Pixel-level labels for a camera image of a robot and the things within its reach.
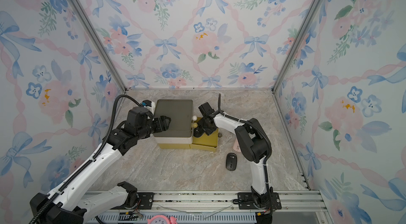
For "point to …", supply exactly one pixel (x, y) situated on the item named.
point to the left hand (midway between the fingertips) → (166, 119)
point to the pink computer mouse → (236, 146)
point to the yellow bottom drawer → (206, 142)
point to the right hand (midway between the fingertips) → (200, 126)
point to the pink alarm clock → (162, 219)
